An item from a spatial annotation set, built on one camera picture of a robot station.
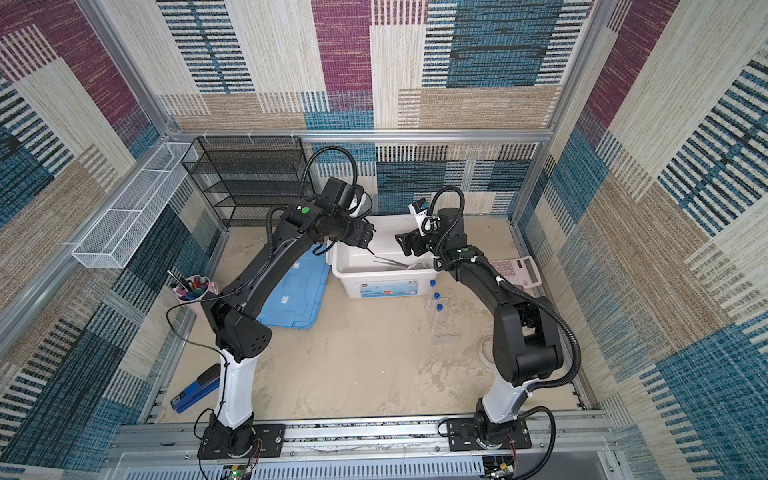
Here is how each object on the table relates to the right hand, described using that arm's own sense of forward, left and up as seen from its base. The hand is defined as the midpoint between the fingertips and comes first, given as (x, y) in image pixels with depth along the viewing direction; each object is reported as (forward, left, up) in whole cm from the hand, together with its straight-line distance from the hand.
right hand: (410, 232), depth 89 cm
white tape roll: (-31, -19, -20) cm, 42 cm away
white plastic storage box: (+1, +8, -20) cm, 22 cm away
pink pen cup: (-12, +65, -10) cm, 67 cm away
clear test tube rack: (-20, -9, -18) cm, 28 cm away
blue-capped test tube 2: (-19, -6, -5) cm, 21 cm away
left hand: (-3, +14, +6) cm, 16 cm away
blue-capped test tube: (-15, -5, -6) cm, 17 cm away
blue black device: (-36, +57, -18) cm, 70 cm away
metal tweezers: (+4, +6, -20) cm, 21 cm away
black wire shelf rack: (+29, +57, -1) cm, 64 cm away
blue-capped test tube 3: (-22, -6, -5) cm, 24 cm away
